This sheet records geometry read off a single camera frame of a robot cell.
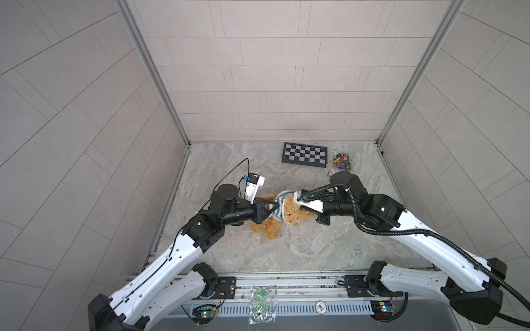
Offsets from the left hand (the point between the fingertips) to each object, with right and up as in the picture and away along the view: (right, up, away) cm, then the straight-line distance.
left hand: (282, 208), depth 64 cm
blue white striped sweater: (-1, -2, +2) cm, 3 cm away
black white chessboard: (+14, +18, +44) cm, 50 cm away
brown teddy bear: (+4, -2, 0) cm, 4 cm away
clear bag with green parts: (-6, -34, +4) cm, 35 cm away
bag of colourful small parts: (+32, +14, +42) cm, 55 cm away
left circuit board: (-25, -34, +1) cm, 42 cm away
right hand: (+6, 0, +1) cm, 6 cm away
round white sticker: (+13, -34, +4) cm, 37 cm away
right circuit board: (+34, -35, +4) cm, 49 cm away
